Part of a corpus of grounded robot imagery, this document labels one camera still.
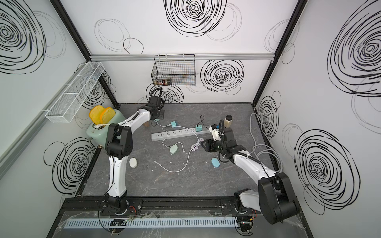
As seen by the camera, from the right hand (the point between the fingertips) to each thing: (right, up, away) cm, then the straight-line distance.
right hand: (206, 142), depth 85 cm
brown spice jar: (-31, +11, -12) cm, 35 cm away
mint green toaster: (-62, +5, -1) cm, 62 cm away
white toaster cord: (-63, +10, -1) cm, 63 cm away
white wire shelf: (-69, +21, -13) cm, 73 cm away
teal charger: (-21, +10, +20) cm, 31 cm away
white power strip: (-25, +3, +12) cm, 28 cm away
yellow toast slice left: (-66, +17, +2) cm, 68 cm away
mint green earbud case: (-20, -5, +7) cm, 22 cm away
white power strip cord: (+41, -10, +6) cm, 43 cm away
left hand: (-33, +17, +19) cm, 42 cm away
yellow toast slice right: (-58, +16, +1) cm, 60 cm away
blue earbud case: (+6, -12, +2) cm, 14 cm away
